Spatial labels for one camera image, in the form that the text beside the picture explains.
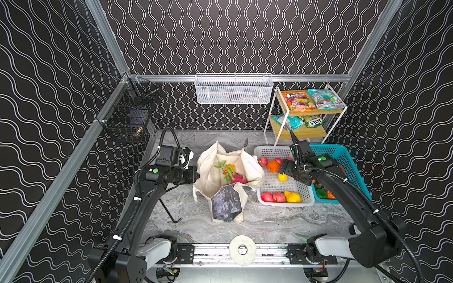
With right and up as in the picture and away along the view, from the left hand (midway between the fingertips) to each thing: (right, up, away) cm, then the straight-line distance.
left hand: (202, 175), depth 74 cm
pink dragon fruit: (+15, -3, +14) cm, 21 cm away
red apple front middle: (+35, -12, +11) cm, 39 cm away
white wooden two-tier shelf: (+51, +28, +8) cm, 58 cm away
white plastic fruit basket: (+38, -10, +19) cm, 44 cm away
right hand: (+39, 0, +6) cm, 40 cm away
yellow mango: (+42, -12, +11) cm, 45 cm away
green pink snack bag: (+58, +35, +10) cm, 68 cm away
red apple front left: (+30, -12, +11) cm, 34 cm away
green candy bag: (+59, +27, +26) cm, 70 cm away
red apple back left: (+31, +4, +26) cm, 40 cm away
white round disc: (+19, -34, -2) cm, 39 cm away
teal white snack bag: (+47, +26, +26) cm, 59 cm away
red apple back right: (+40, +5, +26) cm, 47 cm away
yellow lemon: (+40, -4, +19) cm, 44 cm away
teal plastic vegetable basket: (+75, +7, +26) cm, 79 cm away
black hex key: (-15, -23, +9) cm, 29 cm away
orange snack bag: (+44, +34, +9) cm, 56 cm away
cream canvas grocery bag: (+11, -10, 0) cm, 15 cm away
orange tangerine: (+35, +2, +19) cm, 40 cm away
